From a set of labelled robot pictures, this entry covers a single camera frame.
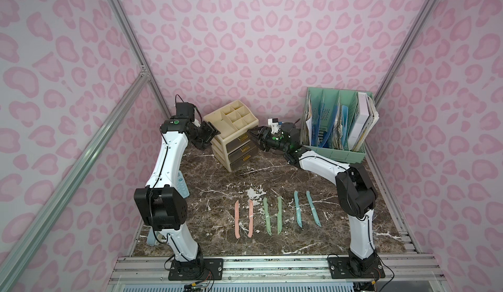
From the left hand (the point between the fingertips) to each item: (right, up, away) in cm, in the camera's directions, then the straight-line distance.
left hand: (217, 132), depth 83 cm
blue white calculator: (-19, -26, +11) cm, 34 cm away
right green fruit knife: (+27, -37, +4) cm, 46 cm away
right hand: (+12, -1, -1) cm, 12 cm away
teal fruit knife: (+35, -35, +4) cm, 50 cm away
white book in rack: (+68, +7, +7) cm, 69 cm away
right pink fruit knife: (+14, -38, +2) cm, 40 cm away
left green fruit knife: (+22, -38, +2) cm, 44 cm away
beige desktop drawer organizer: (+6, -7, +3) cm, 9 cm away
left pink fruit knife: (+8, -38, +2) cm, 39 cm away
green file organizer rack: (+54, +5, +9) cm, 55 cm away
